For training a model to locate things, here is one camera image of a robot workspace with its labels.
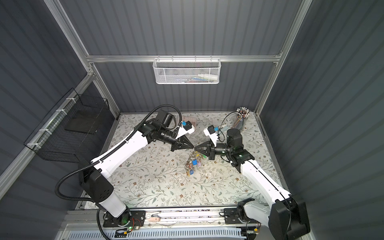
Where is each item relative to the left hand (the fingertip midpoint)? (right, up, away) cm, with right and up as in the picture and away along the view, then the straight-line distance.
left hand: (193, 146), depth 72 cm
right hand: (+2, -2, -1) cm, 3 cm away
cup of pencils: (+32, +19, +25) cm, 45 cm away
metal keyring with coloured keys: (0, -7, -1) cm, 7 cm away
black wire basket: (-63, +6, +2) cm, 64 cm away
